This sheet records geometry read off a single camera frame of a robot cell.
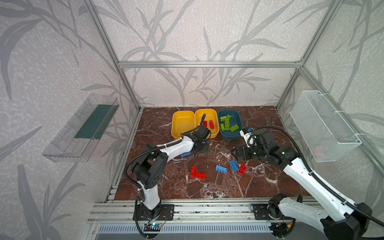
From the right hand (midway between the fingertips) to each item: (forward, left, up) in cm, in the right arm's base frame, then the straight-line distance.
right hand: (238, 145), depth 77 cm
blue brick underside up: (+4, +29, -18) cm, 35 cm away
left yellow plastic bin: (+32, +34, -21) cm, 51 cm away
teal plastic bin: (+33, -6, -19) cm, 38 cm away
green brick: (+32, +4, -18) cm, 37 cm away
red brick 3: (+28, +17, -18) cm, 37 cm away
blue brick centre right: (-4, 0, -18) cm, 19 cm away
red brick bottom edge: (-10, +20, -18) cm, 28 cm away
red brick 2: (+28, +12, -18) cm, 35 cm away
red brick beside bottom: (-7, +24, -17) cm, 30 cm away
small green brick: (+35, -1, -18) cm, 39 cm away
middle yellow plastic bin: (+36, +12, -16) cm, 41 cm away
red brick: (-6, -5, -18) cm, 19 cm away
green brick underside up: (+26, +1, -16) cm, 30 cm away
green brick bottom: (+23, -4, -17) cm, 29 cm away
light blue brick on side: (-6, +8, -18) cm, 20 cm away
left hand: (+9, +16, -13) cm, 23 cm away
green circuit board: (-33, +43, -21) cm, 59 cm away
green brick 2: (+24, +5, -17) cm, 30 cm away
